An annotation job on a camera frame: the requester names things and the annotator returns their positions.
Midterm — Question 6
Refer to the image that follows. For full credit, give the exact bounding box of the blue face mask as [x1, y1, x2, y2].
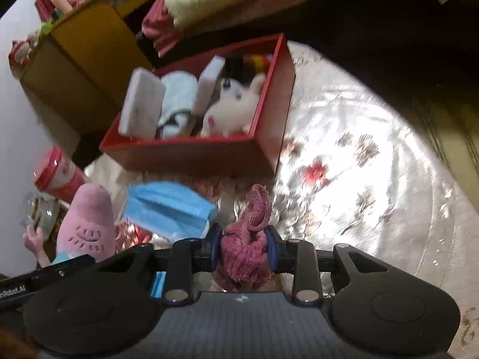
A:
[123, 181, 218, 300]

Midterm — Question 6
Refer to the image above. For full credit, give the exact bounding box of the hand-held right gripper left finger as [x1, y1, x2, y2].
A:
[97, 224, 223, 303]

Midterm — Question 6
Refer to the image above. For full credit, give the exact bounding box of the green plush toy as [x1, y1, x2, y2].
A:
[39, 19, 63, 35]

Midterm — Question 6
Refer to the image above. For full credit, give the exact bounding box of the white bear plush toy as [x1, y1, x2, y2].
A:
[200, 73, 268, 139]

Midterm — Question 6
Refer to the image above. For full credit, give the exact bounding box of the pink knitted cloth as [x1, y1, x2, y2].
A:
[210, 184, 276, 293]

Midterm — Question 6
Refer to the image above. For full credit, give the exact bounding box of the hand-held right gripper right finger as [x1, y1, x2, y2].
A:
[264, 226, 390, 305]

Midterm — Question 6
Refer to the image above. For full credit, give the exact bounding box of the clear glass jar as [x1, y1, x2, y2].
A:
[22, 192, 61, 241]

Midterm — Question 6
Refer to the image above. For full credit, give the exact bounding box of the red lid plastic cup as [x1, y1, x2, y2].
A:
[34, 147, 91, 203]

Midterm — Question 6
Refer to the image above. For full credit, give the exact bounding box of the white cat plush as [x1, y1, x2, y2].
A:
[26, 28, 46, 46]

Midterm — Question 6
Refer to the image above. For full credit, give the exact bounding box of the red cardboard box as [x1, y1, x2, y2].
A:
[99, 34, 296, 177]

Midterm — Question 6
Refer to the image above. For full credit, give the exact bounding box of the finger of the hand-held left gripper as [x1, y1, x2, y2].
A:
[48, 254, 98, 288]

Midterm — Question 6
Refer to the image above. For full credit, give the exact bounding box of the large white sponge block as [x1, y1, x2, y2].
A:
[119, 68, 166, 140]

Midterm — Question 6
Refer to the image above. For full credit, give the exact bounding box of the light blue towel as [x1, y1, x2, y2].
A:
[156, 72, 200, 139]

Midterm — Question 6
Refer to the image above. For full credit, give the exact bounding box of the black yellow red plush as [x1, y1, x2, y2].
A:
[224, 52, 275, 83]

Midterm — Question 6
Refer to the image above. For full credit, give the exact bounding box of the narrow white sponge block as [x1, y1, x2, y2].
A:
[192, 55, 226, 117]

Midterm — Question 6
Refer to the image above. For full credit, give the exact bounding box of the wooden cabinet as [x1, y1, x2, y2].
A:
[19, 0, 176, 136]

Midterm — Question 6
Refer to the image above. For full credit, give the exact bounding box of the pink pig plush toy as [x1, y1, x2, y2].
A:
[22, 183, 117, 269]

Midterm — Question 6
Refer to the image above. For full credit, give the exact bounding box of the shiny floral tablecloth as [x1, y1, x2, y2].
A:
[84, 39, 479, 359]

